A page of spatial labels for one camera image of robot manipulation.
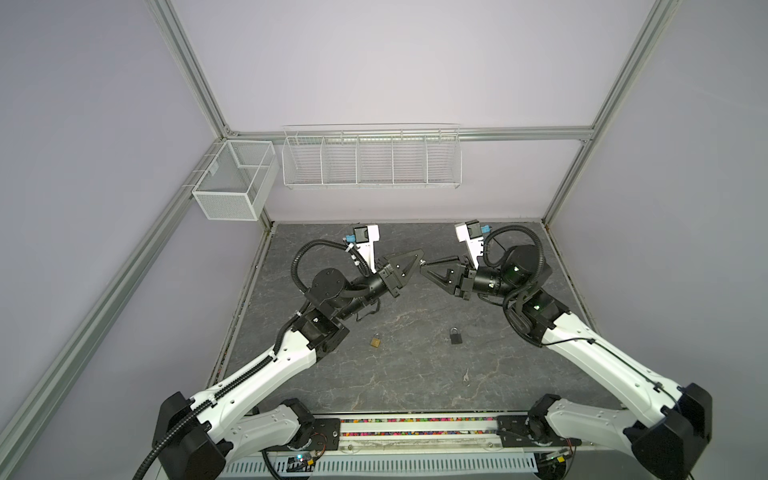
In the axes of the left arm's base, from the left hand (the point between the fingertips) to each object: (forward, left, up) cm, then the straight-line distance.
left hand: (425, 260), depth 58 cm
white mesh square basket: (+51, +57, -18) cm, 79 cm away
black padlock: (+1, -12, -41) cm, 43 cm away
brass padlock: (0, +12, -40) cm, 42 cm away
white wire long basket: (+53, +11, -11) cm, 55 cm away
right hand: (-1, +1, -2) cm, 3 cm away
